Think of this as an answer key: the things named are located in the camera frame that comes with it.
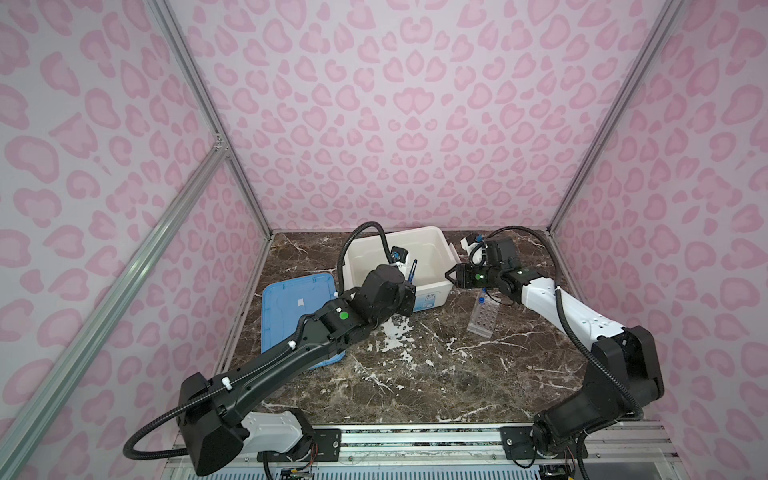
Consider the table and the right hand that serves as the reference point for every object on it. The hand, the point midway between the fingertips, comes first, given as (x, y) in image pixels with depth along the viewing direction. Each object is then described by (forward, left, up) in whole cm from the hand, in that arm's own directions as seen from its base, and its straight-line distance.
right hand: (453, 271), depth 85 cm
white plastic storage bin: (+16, +6, -8) cm, 19 cm away
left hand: (-10, +12, +10) cm, 18 cm away
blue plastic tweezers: (-7, +12, +10) cm, 17 cm away
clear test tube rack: (-5, -11, -17) cm, 21 cm away
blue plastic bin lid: (-1, +54, -18) cm, 57 cm away
